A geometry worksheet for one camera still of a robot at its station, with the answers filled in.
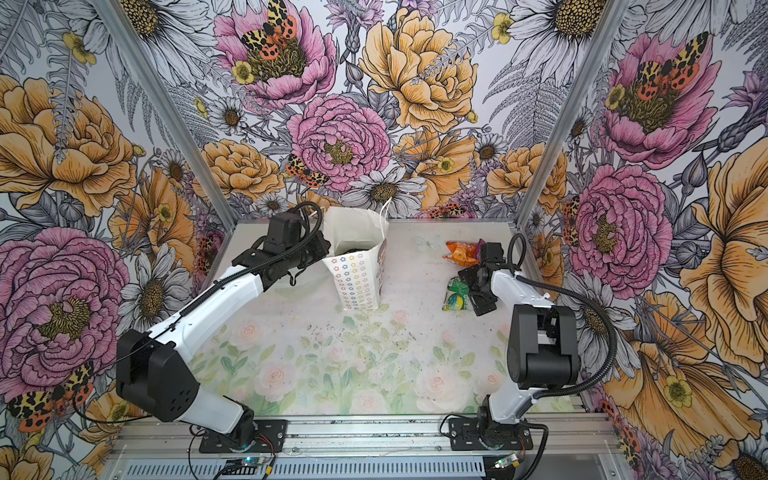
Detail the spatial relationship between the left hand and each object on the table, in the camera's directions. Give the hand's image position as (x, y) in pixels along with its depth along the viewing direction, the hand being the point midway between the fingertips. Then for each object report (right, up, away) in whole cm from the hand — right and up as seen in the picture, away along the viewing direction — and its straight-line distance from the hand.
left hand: (330, 251), depth 84 cm
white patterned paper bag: (+6, +3, +19) cm, 20 cm away
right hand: (+39, -14, +10) cm, 43 cm away
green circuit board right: (+45, -49, -12) cm, 68 cm away
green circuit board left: (-16, -49, -12) cm, 53 cm away
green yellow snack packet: (+37, -15, +13) cm, 42 cm away
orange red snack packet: (+41, -1, +19) cm, 46 cm away
